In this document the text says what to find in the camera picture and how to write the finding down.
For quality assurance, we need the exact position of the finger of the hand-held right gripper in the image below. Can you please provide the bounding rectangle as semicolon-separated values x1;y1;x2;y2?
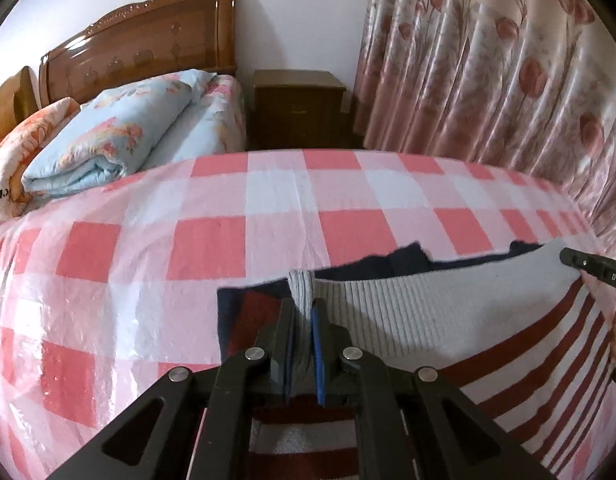
559;247;616;297

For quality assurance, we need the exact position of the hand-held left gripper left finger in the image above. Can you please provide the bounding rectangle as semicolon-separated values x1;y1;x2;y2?
48;297;295;480

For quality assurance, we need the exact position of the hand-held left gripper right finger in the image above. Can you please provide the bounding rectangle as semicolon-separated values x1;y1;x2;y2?
312;298;554;480

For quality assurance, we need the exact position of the striped knit sweater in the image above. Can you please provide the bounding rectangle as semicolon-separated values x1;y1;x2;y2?
217;240;616;480

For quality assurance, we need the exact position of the pink checked bed cover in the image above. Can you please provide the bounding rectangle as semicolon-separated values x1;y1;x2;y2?
0;149;609;480

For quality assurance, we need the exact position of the pink floral curtain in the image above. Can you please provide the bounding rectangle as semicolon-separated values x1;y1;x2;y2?
352;0;616;258

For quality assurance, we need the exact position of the wooden nightstand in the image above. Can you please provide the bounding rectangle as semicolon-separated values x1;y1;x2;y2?
251;69;349;151

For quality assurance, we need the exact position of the light blue floral quilt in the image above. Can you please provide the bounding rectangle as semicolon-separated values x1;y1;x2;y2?
22;69;217;196

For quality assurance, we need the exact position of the orange floral pillow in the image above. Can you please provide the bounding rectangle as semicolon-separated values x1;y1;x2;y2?
0;97;82;231

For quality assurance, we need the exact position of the large wooden headboard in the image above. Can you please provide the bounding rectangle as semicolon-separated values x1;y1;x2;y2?
38;0;239;107

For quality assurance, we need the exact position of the small wooden headboard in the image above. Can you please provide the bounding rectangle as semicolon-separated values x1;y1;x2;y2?
0;66;41;151

